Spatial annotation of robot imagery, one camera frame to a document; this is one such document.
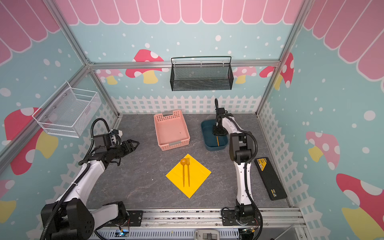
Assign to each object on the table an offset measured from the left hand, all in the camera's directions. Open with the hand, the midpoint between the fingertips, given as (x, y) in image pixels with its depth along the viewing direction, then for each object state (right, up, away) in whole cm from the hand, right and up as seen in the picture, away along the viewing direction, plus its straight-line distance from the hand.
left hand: (136, 147), depth 84 cm
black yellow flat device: (+76, -19, +1) cm, 79 cm away
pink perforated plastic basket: (+16, +9, +25) cm, 31 cm away
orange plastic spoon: (+26, -11, +10) cm, 30 cm away
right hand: (+49, +7, +23) cm, 55 cm away
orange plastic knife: (+49, +2, +19) cm, 53 cm away
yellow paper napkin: (+36, -18, +6) cm, 40 cm away
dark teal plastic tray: (+45, +3, +23) cm, 50 cm away
